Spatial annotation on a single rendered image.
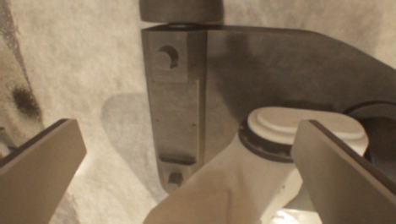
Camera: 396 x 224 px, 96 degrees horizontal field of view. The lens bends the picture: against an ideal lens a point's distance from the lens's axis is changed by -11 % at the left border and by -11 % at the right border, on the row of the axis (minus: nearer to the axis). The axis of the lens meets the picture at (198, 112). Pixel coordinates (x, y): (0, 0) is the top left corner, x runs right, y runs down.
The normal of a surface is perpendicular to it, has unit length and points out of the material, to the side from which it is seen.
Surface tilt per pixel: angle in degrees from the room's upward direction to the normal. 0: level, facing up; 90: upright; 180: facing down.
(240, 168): 90
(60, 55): 0
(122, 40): 0
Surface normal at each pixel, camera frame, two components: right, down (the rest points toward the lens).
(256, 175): 0.00, -0.88
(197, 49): 0.55, 0.40
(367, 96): -0.20, 0.47
